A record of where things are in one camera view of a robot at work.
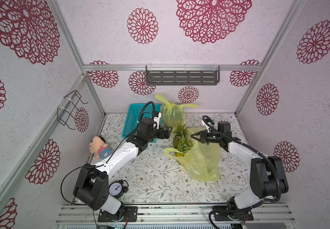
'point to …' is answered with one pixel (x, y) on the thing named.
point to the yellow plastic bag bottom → (202, 161)
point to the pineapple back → (182, 144)
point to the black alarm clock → (117, 189)
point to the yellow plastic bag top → (172, 114)
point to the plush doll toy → (98, 146)
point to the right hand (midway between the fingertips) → (191, 135)
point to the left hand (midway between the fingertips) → (166, 128)
